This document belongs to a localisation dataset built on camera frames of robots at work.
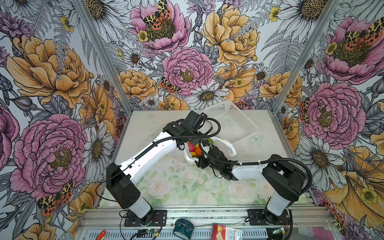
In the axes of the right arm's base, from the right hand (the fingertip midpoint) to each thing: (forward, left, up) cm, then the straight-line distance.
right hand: (198, 159), depth 89 cm
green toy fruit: (+3, -6, +15) cm, 16 cm away
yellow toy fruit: (+3, +3, +1) cm, 4 cm away
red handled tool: (-34, +46, -6) cm, 58 cm away
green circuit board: (-33, +24, -5) cm, 41 cm away
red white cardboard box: (-35, -9, -2) cm, 36 cm away
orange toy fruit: (+3, -1, +2) cm, 4 cm away
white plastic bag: (-11, +2, +19) cm, 22 cm away
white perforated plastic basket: (+29, -28, -5) cm, 41 cm away
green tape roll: (-34, +7, +2) cm, 35 cm away
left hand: (+4, +3, +17) cm, 17 cm away
